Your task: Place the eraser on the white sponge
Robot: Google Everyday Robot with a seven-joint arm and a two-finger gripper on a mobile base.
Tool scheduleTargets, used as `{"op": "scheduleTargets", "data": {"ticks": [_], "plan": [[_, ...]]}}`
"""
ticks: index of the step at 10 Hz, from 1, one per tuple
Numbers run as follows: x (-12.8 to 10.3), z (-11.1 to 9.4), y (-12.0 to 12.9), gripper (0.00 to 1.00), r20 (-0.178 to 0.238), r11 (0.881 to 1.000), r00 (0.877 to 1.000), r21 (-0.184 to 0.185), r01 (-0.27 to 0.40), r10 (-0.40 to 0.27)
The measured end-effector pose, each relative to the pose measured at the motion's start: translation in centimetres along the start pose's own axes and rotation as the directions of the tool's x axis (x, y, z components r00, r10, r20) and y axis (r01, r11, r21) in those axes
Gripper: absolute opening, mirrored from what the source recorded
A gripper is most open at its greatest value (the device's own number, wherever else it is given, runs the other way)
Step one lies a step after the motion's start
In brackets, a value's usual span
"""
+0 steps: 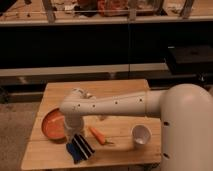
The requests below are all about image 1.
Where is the white paper cup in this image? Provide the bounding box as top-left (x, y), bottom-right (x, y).
top-left (131, 125), bottom-right (152, 149)

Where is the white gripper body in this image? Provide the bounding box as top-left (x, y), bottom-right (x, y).
top-left (64, 116), bottom-right (84, 141)

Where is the wooden table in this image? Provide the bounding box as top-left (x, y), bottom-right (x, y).
top-left (21, 79), bottom-right (161, 171)

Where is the black box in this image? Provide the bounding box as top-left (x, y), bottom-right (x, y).
top-left (165, 45), bottom-right (213, 74)

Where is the orange carrot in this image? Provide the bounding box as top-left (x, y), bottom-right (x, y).
top-left (88, 126), bottom-right (109, 145)

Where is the blue black striped eraser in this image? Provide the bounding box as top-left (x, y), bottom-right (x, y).
top-left (66, 134), bottom-right (95, 164)

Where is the orange plate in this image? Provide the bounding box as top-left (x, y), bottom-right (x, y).
top-left (41, 108), bottom-right (65, 140)

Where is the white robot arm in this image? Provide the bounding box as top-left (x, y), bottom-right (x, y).
top-left (60, 84), bottom-right (213, 171)

